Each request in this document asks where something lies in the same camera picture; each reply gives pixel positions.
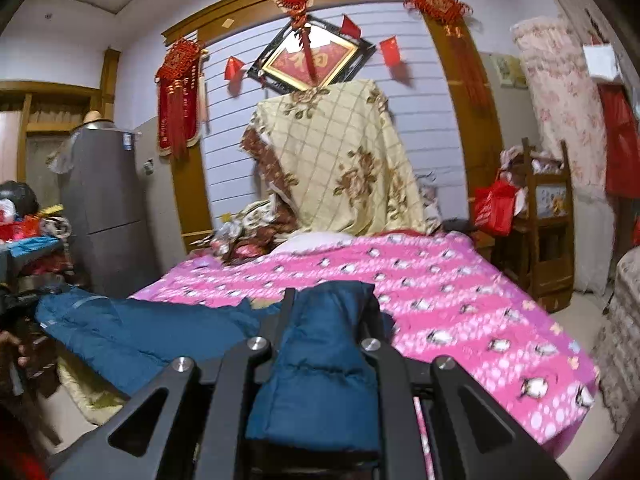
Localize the red cloth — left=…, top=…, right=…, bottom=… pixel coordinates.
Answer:
left=596, top=82, right=640, bottom=197

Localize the black round helmet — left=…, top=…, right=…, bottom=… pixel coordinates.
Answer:
left=0, top=181, right=39, bottom=217

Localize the pink penguin print bedsheet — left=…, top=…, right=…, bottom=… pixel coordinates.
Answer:
left=129, top=230, right=601, bottom=463

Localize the cream floral quilt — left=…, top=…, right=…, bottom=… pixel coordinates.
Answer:
left=241, top=80, right=428, bottom=237

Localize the wall picture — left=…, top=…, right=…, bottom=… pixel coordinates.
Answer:
left=489, top=52, right=527, bottom=87

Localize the white pillow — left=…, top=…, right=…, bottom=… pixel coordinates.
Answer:
left=272, top=231, right=353, bottom=257

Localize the red shopping bag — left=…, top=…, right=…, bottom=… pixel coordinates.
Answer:
left=472, top=170, right=519, bottom=237

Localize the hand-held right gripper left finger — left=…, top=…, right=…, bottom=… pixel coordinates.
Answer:
left=47, top=287, right=297, bottom=480

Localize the framed red picture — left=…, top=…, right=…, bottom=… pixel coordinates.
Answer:
left=247, top=15, right=377, bottom=95

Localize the blue puffer jacket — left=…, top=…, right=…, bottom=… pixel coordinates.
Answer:
left=35, top=280, right=397, bottom=453

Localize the wooden arch frame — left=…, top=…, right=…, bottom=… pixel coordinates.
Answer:
left=161, top=0, right=505, bottom=253

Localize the pink floral curtain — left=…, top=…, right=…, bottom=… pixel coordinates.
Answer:
left=511, top=15, right=617, bottom=297

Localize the floral covered furniture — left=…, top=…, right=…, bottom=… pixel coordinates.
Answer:
left=591, top=249, right=640, bottom=438

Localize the person's left hand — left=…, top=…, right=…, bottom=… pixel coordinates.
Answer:
left=0, top=330, right=31, bottom=370

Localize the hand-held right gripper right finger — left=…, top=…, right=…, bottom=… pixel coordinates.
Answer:
left=360, top=290, right=569, bottom=480

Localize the clear plastic bag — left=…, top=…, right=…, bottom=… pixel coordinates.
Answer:
left=212, top=214, right=242, bottom=242

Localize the wooden cabinet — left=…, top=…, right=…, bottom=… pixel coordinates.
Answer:
left=0, top=49, right=122, bottom=183

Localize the red knot wall hanging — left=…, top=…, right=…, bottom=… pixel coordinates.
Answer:
left=276, top=0, right=322, bottom=82
left=406, top=0, right=495, bottom=108
left=155, top=37, right=208, bottom=160

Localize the white box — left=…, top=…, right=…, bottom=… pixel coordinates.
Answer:
left=582, top=43, right=619, bottom=81

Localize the brown floral bedding pile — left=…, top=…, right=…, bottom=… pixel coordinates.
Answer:
left=214, top=200, right=301, bottom=263

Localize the yellow quilt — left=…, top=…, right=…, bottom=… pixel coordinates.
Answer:
left=56, top=354, right=128, bottom=425

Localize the grey refrigerator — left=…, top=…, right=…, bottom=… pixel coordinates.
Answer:
left=58, top=126, right=144, bottom=288

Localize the light blue cloth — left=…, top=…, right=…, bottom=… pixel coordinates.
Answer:
left=0, top=237, right=62, bottom=262

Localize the wooden rack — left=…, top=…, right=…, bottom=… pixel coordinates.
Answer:
left=500, top=137, right=576, bottom=300

